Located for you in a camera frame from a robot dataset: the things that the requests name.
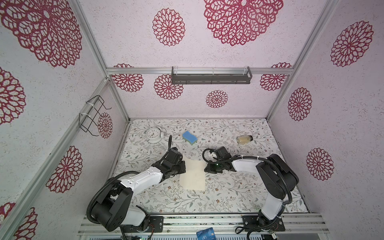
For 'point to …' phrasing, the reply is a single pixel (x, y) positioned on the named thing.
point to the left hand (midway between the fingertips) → (183, 168)
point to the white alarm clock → (154, 135)
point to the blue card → (208, 234)
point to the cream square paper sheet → (193, 179)
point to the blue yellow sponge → (189, 137)
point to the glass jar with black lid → (244, 139)
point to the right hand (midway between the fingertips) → (206, 166)
